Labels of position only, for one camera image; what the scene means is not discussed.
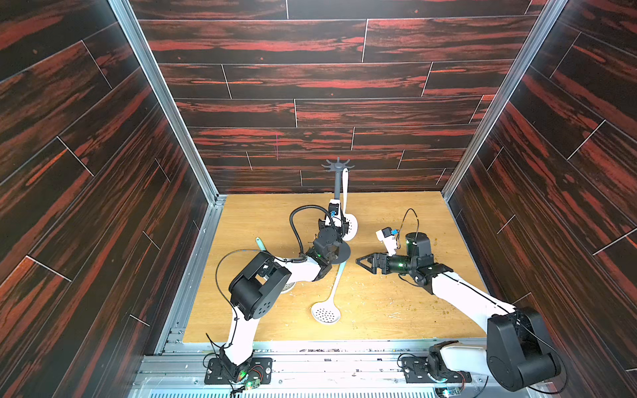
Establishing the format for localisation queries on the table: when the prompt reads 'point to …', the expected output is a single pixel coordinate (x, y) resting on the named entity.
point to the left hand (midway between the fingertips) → (337, 205)
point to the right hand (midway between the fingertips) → (366, 258)
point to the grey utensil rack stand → (344, 249)
